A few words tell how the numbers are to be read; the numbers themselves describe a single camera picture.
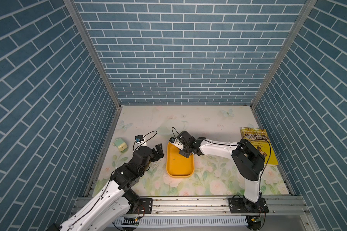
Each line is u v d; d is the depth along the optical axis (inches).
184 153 32.4
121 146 35.0
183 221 30.4
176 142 31.5
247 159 20.1
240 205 28.6
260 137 38.8
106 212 21.5
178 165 33.4
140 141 25.3
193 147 25.7
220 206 29.7
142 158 21.4
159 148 27.1
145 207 29.0
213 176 33.3
